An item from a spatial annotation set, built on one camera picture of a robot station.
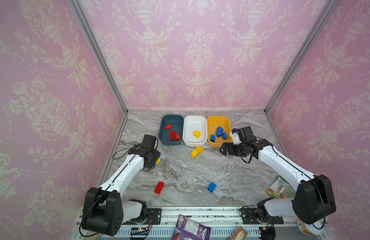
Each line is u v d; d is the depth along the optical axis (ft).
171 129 3.60
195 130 3.50
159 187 2.68
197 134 3.43
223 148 2.56
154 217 2.45
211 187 2.71
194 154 3.10
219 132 3.51
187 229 2.25
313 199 1.34
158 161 2.62
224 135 3.34
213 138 3.36
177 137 3.26
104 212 1.32
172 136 3.37
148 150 2.08
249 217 2.39
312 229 2.17
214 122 3.66
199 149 3.19
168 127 3.59
